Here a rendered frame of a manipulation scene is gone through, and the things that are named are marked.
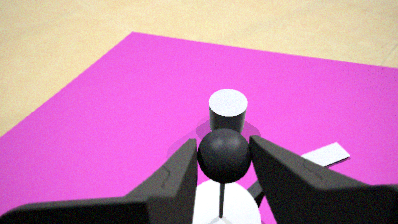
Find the grey cylinder with white top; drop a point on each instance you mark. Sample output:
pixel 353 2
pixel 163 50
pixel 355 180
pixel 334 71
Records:
pixel 227 109

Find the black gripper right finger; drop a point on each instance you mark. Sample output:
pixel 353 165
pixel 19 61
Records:
pixel 300 191

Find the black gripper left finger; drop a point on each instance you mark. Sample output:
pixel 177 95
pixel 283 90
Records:
pixel 166 197

